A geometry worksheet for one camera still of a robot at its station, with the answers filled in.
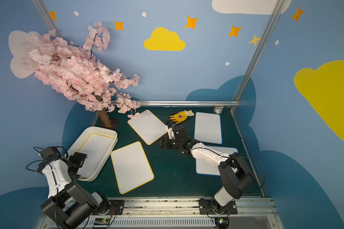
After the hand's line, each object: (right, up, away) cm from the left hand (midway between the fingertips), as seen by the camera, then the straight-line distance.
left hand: (83, 163), depth 80 cm
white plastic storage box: (-12, +8, +12) cm, 19 cm away
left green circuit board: (+15, -28, -7) cm, 32 cm away
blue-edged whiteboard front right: (+71, -6, +11) cm, 72 cm away
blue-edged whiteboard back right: (+79, +18, +31) cm, 87 cm away
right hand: (+45, +12, +5) cm, 46 cm away
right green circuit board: (+77, -29, -6) cm, 82 cm away
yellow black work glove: (+58, +28, +35) cm, 73 cm away
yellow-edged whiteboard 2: (+25, -5, +9) cm, 27 cm away
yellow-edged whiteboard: (-3, +4, +17) cm, 18 cm away
